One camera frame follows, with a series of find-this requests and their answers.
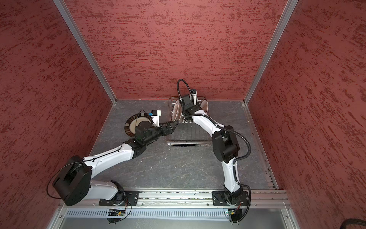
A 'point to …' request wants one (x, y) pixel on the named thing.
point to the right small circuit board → (231, 212)
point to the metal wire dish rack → (185, 134)
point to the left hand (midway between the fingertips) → (174, 125)
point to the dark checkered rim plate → (142, 120)
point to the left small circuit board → (113, 212)
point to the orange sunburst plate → (177, 113)
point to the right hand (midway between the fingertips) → (194, 105)
